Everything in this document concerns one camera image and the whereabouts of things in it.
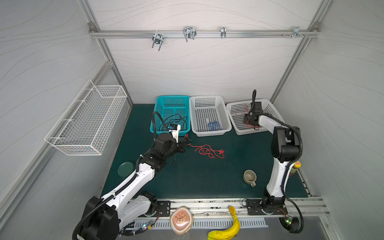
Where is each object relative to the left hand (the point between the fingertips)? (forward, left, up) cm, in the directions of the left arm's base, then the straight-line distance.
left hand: (190, 136), depth 79 cm
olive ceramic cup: (-14, -34, -18) cm, 41 cm away
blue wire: (+21, -16, -19) cm, 32 cm away
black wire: (+28, +13, -18) cm, 36 cm away
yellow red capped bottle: (-14, -52, -1) cm, 54 cm away
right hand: (+26, -42, -11) cm, 50 cm away
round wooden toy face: (-36, +3, -15) cm, 39 cm away
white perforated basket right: (+16, -31, -12) cm, 37 cm away
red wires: (-6, -9, -2) cm, 11 cm away
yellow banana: (-41, -18, -12) cm, 46 cm away
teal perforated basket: (+38, +17, -19) cm, 45 cm away
